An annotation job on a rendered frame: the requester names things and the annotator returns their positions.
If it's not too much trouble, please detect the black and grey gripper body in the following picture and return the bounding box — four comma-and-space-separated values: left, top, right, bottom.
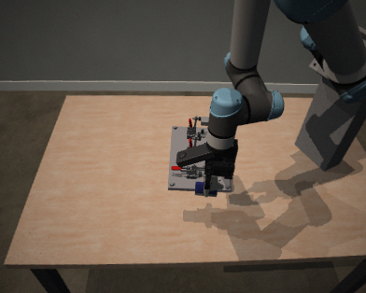
204, 139, 238, 179

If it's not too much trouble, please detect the toggle clamp with red handle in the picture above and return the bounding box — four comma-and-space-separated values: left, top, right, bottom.
187, 135, 201, 149
171, 164, 204, 179

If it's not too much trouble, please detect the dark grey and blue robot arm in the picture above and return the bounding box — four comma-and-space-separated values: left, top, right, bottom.
176, 0, 366, 168

